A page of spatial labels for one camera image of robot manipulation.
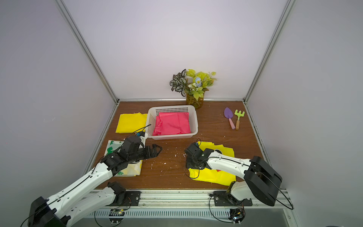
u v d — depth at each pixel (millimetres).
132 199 729
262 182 410
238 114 1101
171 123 977
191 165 745
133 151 611
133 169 798
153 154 690
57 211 397
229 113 1101
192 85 970
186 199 743
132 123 1077
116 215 719
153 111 1020
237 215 697
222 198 724
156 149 708
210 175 793
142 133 711
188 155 656
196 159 632
